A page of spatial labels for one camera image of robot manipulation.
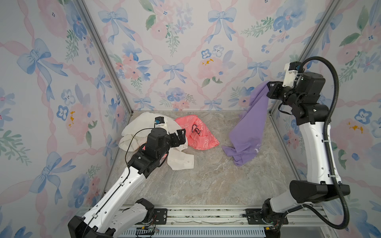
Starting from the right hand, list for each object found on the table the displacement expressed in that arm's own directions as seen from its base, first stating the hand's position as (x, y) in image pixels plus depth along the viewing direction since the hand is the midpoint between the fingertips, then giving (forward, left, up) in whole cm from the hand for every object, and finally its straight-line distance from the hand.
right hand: (269, 81), depth 65 cm
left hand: (-14, +41, -18) cm, 47 cm away
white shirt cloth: (-15, +44, -46) cm, 65 cm away
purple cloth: (-11, +6, -25) cm, 28 cm away
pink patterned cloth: (-1, +30, -41) cm, 51 cm away
